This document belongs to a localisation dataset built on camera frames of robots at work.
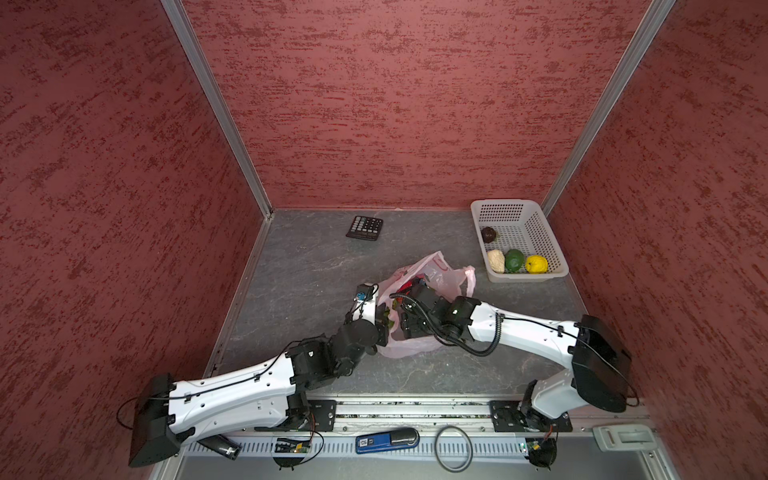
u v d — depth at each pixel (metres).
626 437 0.70
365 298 0.59
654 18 0.71
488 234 1.07
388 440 0.67
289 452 0.72
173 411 0.42
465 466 0.67
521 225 1.17
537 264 0.98
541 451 0.71
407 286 0.72
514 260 0.99
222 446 0.68
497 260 1.00
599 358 0.42
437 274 0.87
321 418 0.74
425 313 0.62
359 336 0.52
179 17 0.71
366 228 1.13
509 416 0.74
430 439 0.71
